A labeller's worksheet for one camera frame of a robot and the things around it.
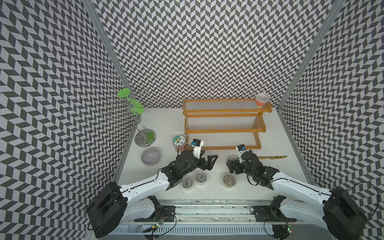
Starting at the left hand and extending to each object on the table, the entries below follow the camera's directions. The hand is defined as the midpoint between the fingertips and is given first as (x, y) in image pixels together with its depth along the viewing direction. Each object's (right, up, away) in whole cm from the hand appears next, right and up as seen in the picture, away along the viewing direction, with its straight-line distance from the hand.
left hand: (211, 155), depth 77 cm
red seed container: (+26, +29, -1) cm, 39 cm away
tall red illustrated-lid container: (-19, +6, +14) cm, 24 cm away
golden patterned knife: (+39, -5, +16) cm, 43 cm away
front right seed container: (+10, -14, +1) cm, 17 cm away
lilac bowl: (-36, -3, +12) cm, 38 cm away
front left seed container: (-13, -15, 0) cm, 19 cm away
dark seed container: (-5, -13, +2) cm, 14 cm away
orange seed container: (+13, -4, +10) cm, 17 cm away
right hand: (+14, -7, +8) cm, 17 cm away
